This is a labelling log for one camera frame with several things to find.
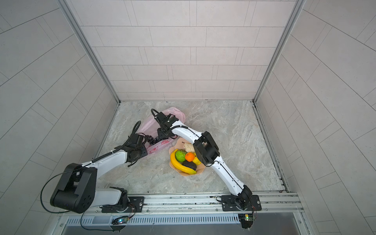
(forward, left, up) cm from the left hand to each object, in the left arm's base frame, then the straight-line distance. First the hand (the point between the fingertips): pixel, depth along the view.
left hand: (147, 149), depth 91 cm
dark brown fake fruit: (-12, -27, +7) cm, 30 cm away
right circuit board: (-36, -54, +2) cm, 65 cm away
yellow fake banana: (-13, -21, +8) cm, 26 cm away
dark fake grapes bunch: (+4, -3, +5) cm, 7 cm away
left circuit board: (-36, +3, +5) cm, 37 cm away
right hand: (+10, -8, 0) cm, 13 cm away
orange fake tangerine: (-9, -27, +10) cm, 30 cm away
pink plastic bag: (+9, -3, +12) cm, 15 cm away
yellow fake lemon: (-10, -31, +8) cm, 33 cm away
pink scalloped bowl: (+1, -20, +6) cm, 21 cm away
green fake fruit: (-7, -22, +8) cm, 24 cm away
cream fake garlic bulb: (-2, -27, +7) cm, 28 cm away
